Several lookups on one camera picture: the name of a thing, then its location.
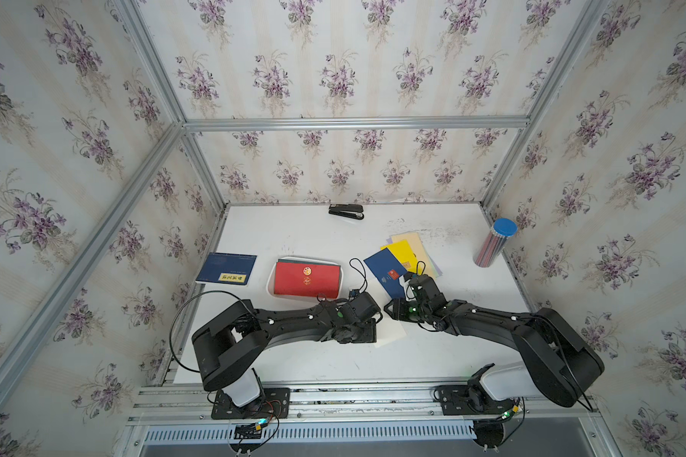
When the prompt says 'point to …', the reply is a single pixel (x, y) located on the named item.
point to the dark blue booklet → (228, 268)
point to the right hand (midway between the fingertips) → (391, 310)
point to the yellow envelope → (404, 254)
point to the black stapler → (349, 210)
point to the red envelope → (304, 279)
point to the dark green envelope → (309, 263)
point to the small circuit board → (252, 430)
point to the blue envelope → (389, 271)
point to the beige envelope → (416, 245)
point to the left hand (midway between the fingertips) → (373, 339)
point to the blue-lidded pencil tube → (494, 242)
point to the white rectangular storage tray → (272, 272)
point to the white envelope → (388, 329)
